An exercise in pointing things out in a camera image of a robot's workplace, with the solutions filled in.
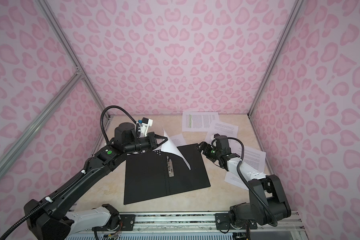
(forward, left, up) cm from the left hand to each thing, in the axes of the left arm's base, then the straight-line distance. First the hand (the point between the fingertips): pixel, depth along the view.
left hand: (168, 137), depth 67 cm
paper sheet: (+28, -41, -33) cm, 60 cm away
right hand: (+6, -16, -21) cm, 27 cm away
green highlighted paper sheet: (+39, -18, -34) cm, 55 cm away
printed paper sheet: (-2, +1, -4) cm, 5 cm away
